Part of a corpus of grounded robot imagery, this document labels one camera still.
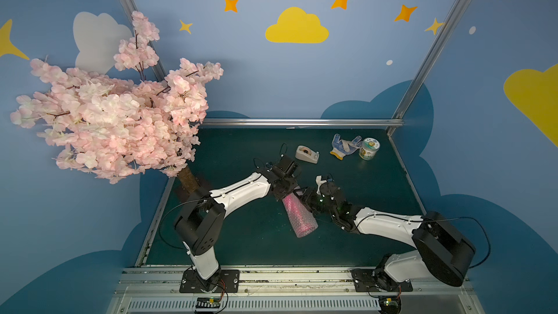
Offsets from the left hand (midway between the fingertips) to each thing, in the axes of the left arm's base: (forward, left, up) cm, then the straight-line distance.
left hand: (296, 185), depth 89 cm
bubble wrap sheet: (-15, -2, -1) cm, 15 cm away
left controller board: (-40, +30, -12) cm, 52 cm away
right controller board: (-39, -32, -12) cm, 52 cm away
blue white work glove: (+29, -26, -10) cm, 40 cm away
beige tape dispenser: (+22, -6, -7) cm, 24 cm away
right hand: (-4, 0, +2) cm, 5 cm away
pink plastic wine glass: (-14, -2, -1) cm, 14 cm away
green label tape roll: (+23, -36, -3) cm, 43 cm away
